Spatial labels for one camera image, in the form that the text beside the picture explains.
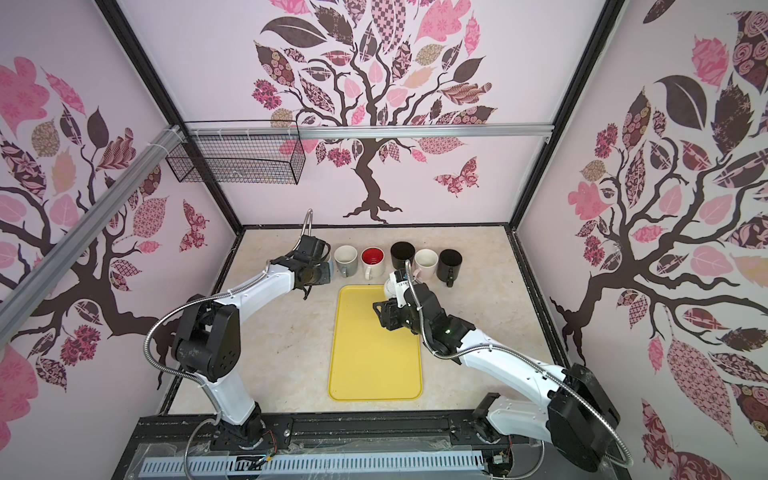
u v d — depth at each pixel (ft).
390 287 2.67
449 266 3.20
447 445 2.36
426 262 3.37
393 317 2.28
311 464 2.29
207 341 1.58
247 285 1.83
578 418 1.32
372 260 3.42
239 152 3.11
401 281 2.25
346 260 3.21
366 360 2.80
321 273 2.80
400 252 3.31
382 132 3.10
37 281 1.72
